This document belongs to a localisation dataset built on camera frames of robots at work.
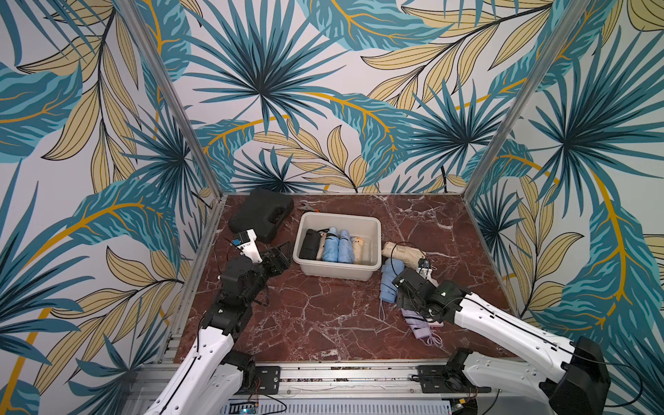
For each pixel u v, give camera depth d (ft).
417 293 1.95
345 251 2.96
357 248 3.22
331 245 3.04
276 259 2.17
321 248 3.09
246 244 2.12
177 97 2.84
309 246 2.97
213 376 1.60
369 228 3.09
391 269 3.17
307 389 2.36
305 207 3.71
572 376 1.34
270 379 2.40
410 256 3.36
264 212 3.50
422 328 2.65
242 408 2.35
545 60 2.52
